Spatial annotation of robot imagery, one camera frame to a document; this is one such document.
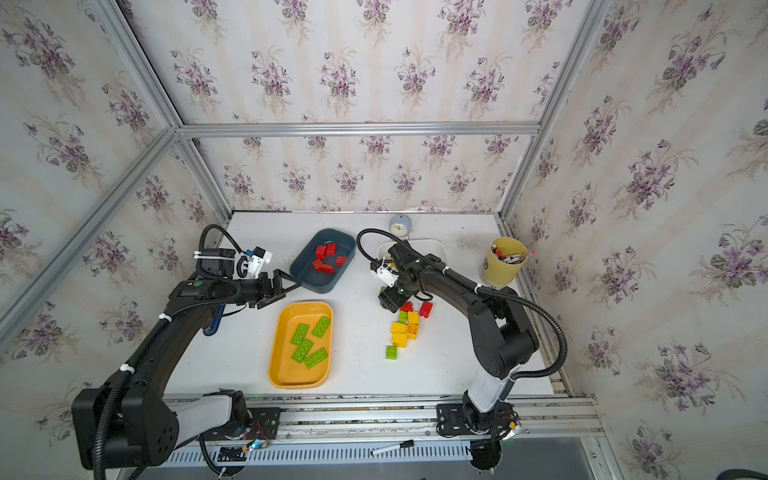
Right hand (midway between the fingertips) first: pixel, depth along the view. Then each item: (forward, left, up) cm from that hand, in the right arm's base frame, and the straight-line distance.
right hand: (389, 297), depth 89 cm
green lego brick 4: (-16, +22, -6) cm, 28 cm away
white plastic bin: (+20, -16, -1) cm, 25 cm away
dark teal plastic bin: (+14, +30, -4) cm, 33 cm away
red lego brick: (+15, +24, -4) cm, 29 cm away
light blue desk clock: (+29, -5, +1) cm, 30 cm away
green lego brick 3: (-14, +26, -5) cm, 29 cm away
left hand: (-3, +26, +12) cm, 29 cm away
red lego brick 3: (+20, +24, -2) cm, 31 cm away
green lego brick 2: (-6, +21, -7) cm, 23 cm away
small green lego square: (-5, -4, -4) cm, 7 cm away
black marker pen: (-37, -3, -6) cm, 37 cm away
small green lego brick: (-15, 0, -6) cm, 16 cm away
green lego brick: (-9, +27, -6) cm, 29 cm away
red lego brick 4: (+23, +21, -4) cm, 31 cm away
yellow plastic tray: (-19, +30, -7) cm, 36 cm away
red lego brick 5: (-3, -11, -4) cm, 12 cm away
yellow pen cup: (+10, -37, +4) cm, 38 cm away
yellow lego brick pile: (-10, -3, -5) cm, 11 cm away
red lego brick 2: (+18, +17, -4) cm, 25 cm away
